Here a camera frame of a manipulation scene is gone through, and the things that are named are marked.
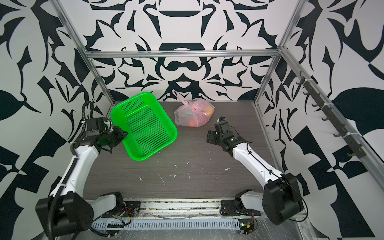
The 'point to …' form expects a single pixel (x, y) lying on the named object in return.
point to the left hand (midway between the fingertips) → (125, 130)
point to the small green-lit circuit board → (246, 228)
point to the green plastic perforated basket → (149, 127)
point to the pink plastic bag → (195, 112)
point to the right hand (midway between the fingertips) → (212, 133)
